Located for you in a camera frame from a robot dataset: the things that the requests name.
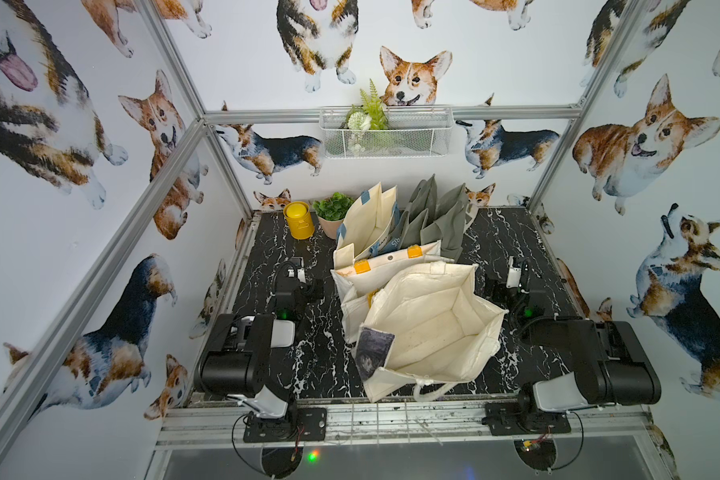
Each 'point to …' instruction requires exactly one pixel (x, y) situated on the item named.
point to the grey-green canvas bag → (444, 219)
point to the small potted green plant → (331, 211)
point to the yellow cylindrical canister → (300, 221)
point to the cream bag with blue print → (370, 223)
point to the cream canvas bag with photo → (429, 328)
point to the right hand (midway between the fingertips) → (501, 270)
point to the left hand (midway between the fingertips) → (306, 269)
